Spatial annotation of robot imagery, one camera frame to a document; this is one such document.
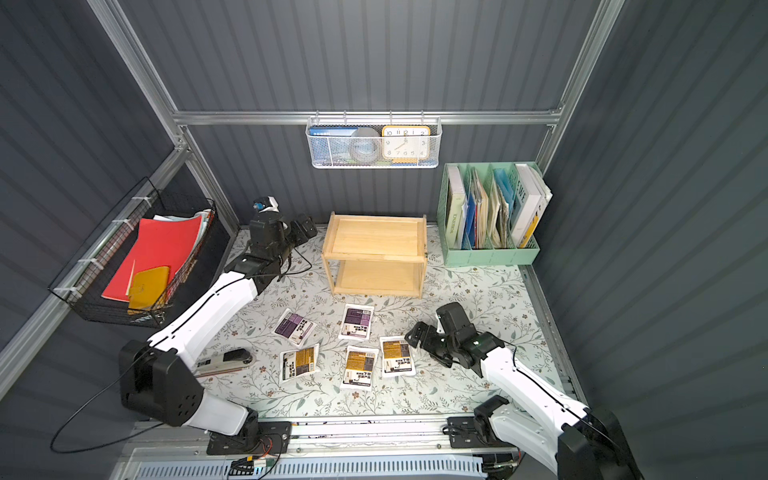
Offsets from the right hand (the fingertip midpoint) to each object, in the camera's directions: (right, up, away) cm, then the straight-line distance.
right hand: (420, 342), depth 82 cm
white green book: (+13, +39, +14) cm, 43 cm away
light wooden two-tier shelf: (-13, +24, +3) cm, 27 cm away
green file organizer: (+24, +38, +17) cm, 48 cm away
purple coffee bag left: (-39, +1, +10) cm, 40 cm away
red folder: (-66, +27, -8) cm, 72 cm away
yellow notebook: (-64, +17, -14) cm, 68 cm away
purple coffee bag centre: (-19, +3, +12) cm, 23 cm away
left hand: (-34, +34, -1) cm, 48 cm away
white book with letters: (+36, +42, +12) cm, 57 cm away
